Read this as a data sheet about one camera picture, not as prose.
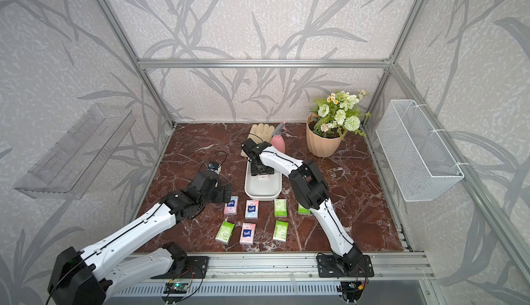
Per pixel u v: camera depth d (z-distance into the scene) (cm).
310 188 58
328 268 72
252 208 86
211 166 71
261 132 115
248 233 79
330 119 86
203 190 60
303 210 85
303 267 75
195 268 73
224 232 79
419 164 60
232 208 86
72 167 67
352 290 72
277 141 97
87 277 38
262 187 94
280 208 86
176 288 71
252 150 76
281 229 81
